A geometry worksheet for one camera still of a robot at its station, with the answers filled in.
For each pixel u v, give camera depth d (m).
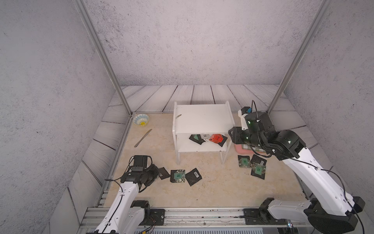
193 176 0.87
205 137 0.85
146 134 1.08
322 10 0.72
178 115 0.74
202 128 0.67
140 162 0.64
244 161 0.92
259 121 0.44
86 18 0.74
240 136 0.57
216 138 0.85
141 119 1.15
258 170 0.89
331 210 0.38
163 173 0.86
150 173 0.71
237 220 0.73
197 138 0.84
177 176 0.87
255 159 0.93
